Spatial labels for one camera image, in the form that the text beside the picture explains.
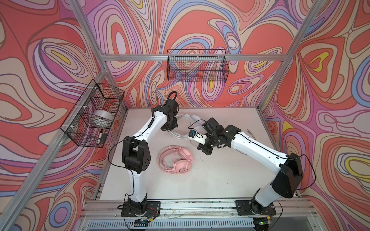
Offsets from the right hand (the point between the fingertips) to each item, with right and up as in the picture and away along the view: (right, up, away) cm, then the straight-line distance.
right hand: (201, 149), depth 79 cm
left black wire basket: (-60, +12, -12) cm, 62 cm away
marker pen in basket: (-53, +9, -6) cm, 54 cm away
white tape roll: (-51, +17, -9) cm, 54 cm away
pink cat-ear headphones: (-10, -6, +3) cm, 12 cm away
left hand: (-17, +13, +12) cm, 24 cm away
